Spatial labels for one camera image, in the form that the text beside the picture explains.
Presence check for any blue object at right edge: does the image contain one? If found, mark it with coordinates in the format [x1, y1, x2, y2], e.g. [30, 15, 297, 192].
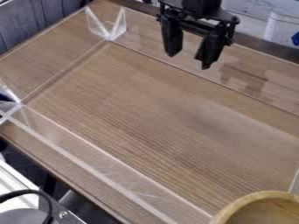
[290, 32, 299, 46]

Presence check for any white container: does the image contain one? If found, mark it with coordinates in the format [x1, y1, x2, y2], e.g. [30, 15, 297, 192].
[262, 11, 299, 49]

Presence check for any clear acrylic front wall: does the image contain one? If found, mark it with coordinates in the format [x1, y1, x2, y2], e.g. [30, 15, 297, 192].
[0, 104, 210, 224]

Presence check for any clear acrylic corner bracket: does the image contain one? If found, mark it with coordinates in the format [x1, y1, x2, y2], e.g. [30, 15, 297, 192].
[83, 7, 126, 41]

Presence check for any black cable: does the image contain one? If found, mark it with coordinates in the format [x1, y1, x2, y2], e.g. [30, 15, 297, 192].
[0, 189, 54, 224]

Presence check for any brown wooden bowl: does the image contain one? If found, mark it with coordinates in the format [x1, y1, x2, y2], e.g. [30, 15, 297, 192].
[209, 191, 299, 224]

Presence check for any grey metal bracket with screw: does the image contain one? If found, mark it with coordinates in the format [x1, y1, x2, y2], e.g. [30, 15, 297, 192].
[47, 194, 87, 224]

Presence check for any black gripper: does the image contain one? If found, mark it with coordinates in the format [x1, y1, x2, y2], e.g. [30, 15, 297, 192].
[156, 0, 238, 70]

